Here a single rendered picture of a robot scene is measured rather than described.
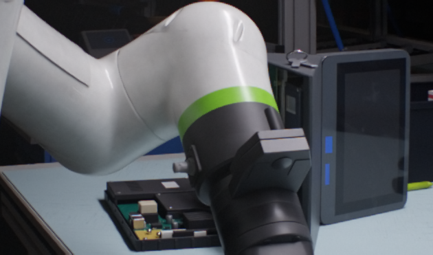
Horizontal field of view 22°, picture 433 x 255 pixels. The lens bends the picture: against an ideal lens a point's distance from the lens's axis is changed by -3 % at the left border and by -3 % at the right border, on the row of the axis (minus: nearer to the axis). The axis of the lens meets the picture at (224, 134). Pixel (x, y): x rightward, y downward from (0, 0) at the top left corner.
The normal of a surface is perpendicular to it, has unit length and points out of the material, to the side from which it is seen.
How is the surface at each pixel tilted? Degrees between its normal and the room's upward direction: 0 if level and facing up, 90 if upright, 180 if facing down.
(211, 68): 57
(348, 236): 0
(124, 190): 0
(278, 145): 45
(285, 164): 135
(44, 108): 127
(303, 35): 90
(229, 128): 51
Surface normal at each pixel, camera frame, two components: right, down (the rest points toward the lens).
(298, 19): 0.36, 0.16
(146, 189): 0.00, -0.98
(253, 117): 0.31, -0.58
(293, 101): -0.96, 0.05
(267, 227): -0.07, -0.53
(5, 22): 0.92, 0.18
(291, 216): 0.53, -0.57
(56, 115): 0.44, 0.69
